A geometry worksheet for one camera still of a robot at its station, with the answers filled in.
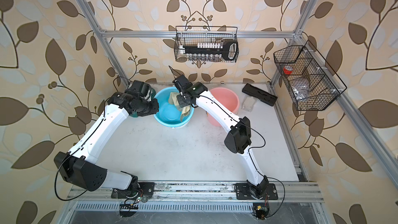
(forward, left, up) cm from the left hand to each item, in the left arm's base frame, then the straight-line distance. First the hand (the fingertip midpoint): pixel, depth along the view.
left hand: (155, 107), depth 78 cm
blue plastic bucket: (+5, -4, -15) cm, 16 cm away
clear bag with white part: (+18, -56, -19) cm, 62 cm away
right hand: (+8, -14, -4) cm, 17 cm away
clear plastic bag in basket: (+5, -72, +10) cm, 73 cm away
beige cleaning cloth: (+5, -8, -1) cm, 10 cm away
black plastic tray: (+28, -66, -21) cm, 75 cm away
